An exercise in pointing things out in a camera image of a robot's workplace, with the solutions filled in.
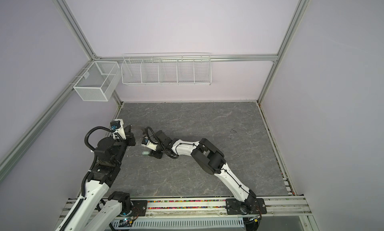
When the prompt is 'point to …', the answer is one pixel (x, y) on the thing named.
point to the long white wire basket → (167, 70)
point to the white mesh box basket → (100, 82)
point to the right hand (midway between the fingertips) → (151, 151)
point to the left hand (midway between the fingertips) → (130, 127)
